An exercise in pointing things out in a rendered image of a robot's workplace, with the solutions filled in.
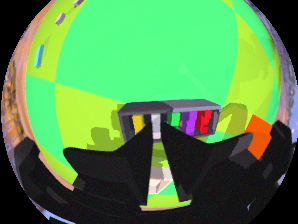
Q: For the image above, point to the white rectangular tray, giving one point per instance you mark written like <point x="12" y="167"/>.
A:
<point x="159" y="178"/>

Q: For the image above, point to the green fuse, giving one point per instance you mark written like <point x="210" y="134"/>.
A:
<point x="173" y="119"/>

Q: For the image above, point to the yellow fuse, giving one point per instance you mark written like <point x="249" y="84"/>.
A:
<point x="138" y="123"/>

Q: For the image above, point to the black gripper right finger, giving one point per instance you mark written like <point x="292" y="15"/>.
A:
<point x="190" y="159"/>

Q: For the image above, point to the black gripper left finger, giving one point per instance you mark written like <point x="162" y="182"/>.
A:
<point x="129" y="164"/>

